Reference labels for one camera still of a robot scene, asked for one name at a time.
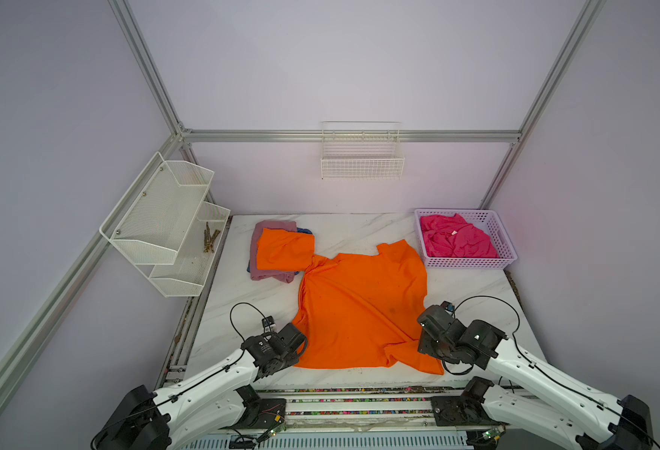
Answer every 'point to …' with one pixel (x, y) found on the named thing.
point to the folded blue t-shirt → (304, 231)
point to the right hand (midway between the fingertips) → (427, 349)
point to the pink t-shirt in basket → (453, 236)
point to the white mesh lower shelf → (186, 276)
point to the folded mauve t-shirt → (284, 276)
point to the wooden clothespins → (208, 239)
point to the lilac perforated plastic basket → (484, 219)
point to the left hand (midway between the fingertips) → (286, 358)
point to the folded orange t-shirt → (284, 250)
